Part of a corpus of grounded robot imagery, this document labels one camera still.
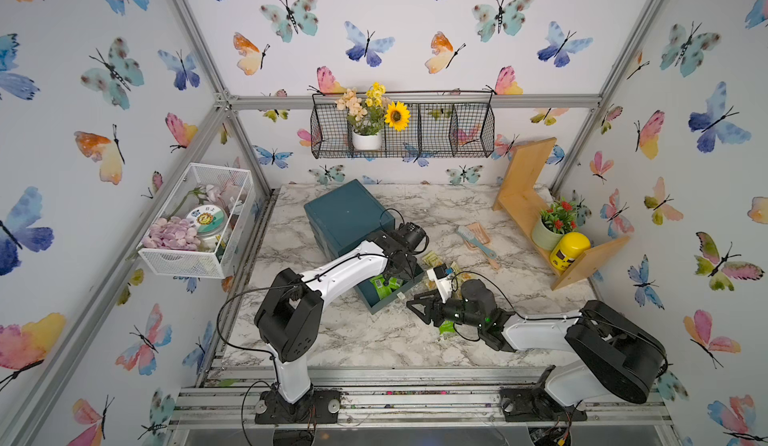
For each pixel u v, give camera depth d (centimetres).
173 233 60
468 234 103
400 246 64
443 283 76
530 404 74
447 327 74
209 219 66
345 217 84
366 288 85
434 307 72
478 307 66
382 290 85
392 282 85
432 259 99
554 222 87
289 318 46
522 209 103
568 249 84
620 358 44
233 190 79
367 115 87
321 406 73
